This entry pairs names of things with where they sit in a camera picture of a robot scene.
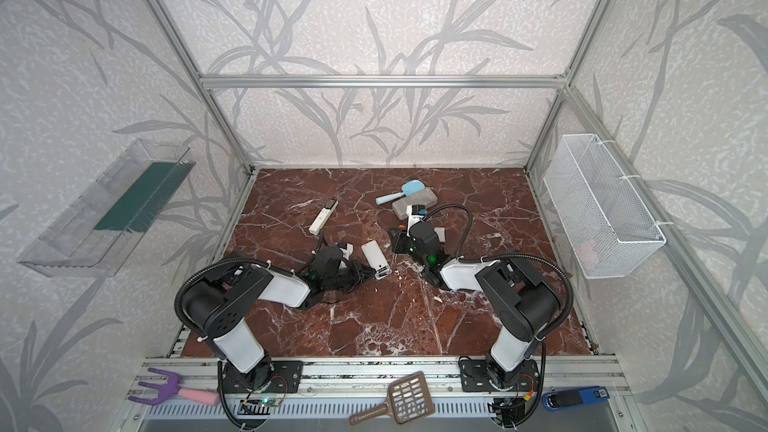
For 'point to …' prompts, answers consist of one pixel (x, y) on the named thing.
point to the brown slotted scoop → (410, 398)
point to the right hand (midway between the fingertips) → (390, 221)
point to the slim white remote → (330, 207)
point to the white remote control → (376, 260)
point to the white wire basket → (608, 225)
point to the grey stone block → (425, 197)
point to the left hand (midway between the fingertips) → (381, 265)
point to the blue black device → (570, 397)
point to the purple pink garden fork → (170, 389)
